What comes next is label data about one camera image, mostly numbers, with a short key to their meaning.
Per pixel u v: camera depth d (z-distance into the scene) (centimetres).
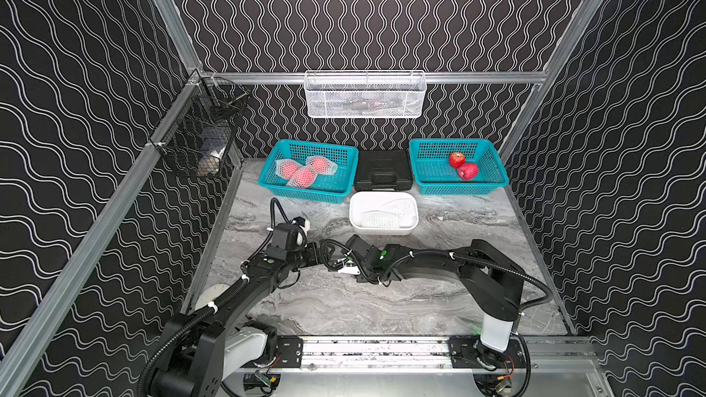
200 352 41
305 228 81
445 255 52
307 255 76
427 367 73
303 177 106
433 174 117
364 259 68
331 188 110
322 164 110
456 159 113
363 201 103
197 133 91
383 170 107
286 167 110
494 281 48
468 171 109
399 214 97
